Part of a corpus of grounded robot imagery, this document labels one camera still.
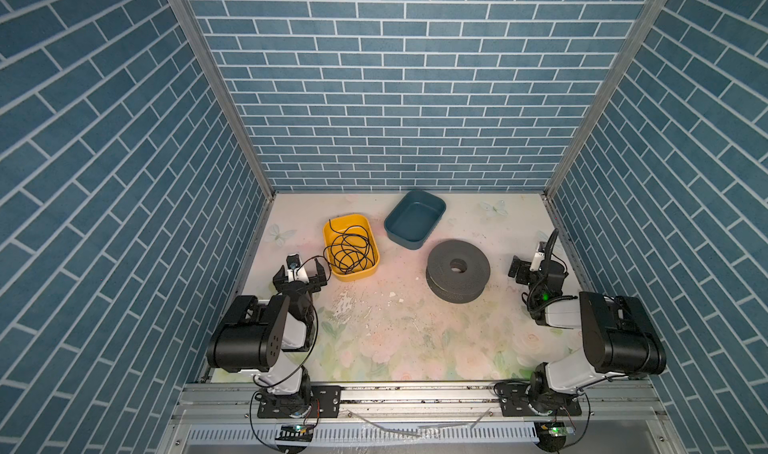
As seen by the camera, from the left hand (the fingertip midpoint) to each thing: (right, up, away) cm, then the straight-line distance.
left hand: (301, 261), depth 90 cm
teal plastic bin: (+36, +14, +26) cm, 46 cm away
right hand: (+72, +1, +4) cm, 72 cm away
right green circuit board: (+68, -38, -18) cm, 80 cm away
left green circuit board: (+5, -39, -17) cm, 43 cm away
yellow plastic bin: (+8, +12, +17) cm, 22 cm away
